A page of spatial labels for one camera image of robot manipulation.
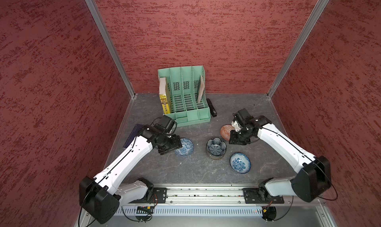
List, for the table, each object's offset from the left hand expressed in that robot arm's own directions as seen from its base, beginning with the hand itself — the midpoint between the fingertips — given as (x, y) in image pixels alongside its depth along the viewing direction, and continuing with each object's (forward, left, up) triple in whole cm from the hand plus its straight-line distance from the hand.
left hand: (175, 151), depth 75 cm
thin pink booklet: (+46, -14, +2) cm, 48 cm away
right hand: (+5, -30, -2) cm, 31 cm away
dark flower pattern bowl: (+6, -23, -9) cm, 25 cm away
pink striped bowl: (-1, -22, -9) cm, 24 cm away
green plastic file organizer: (+50, -4, -15) cm, 52 cm away
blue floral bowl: (+7, -5, -14) cm, 16 cm away
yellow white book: (+29, +9, +12) cm, 33 cm away
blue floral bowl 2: (-1, -37, -14) cm, 40 cm away
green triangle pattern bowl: (-1, -22, -6) cm, 23 cm away
